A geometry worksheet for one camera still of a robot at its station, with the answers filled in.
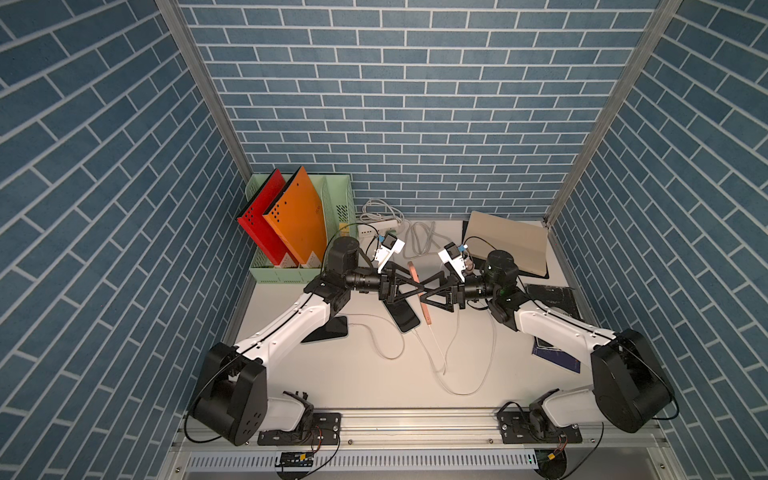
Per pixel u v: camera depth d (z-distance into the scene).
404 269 0.73
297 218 0.91
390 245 0.66
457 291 0.65
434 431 0.75
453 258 0.68
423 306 0.68
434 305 0.67
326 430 0.72
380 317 0.94
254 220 0.82
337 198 1.03
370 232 1.12
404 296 0.65
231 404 0.41
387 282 0.64
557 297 0.96
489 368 0.84
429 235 1.16
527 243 1.12
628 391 0.43
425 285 0.73
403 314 0.96
